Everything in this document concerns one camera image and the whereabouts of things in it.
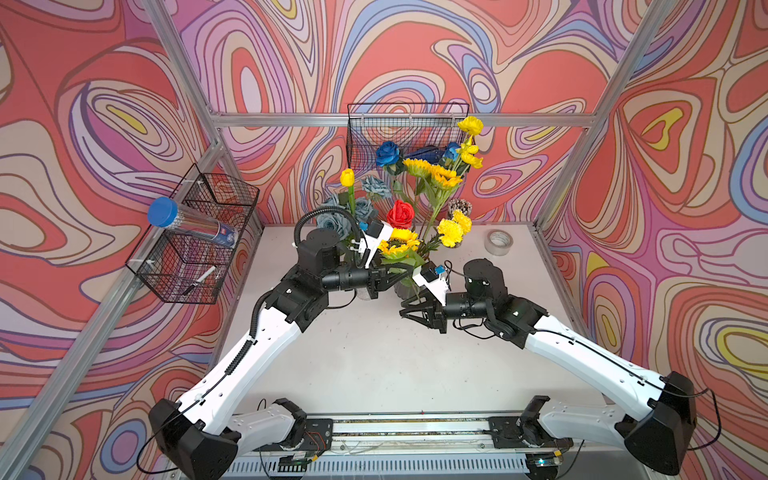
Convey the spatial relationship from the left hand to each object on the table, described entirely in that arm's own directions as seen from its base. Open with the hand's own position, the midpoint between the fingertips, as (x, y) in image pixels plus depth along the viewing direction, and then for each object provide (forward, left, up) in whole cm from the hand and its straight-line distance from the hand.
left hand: (413, 272), depth 59 cm
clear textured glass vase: (+19, +13, -38) cm, 45 cm away
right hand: (-3, +1, -13) cm, 13 cm away
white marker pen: (+7, +52, -12) cm, 53 cm away
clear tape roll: (+42, -38, -36) cm, 67 cm away
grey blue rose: (+18, +16, -3) cm, 24 cm away
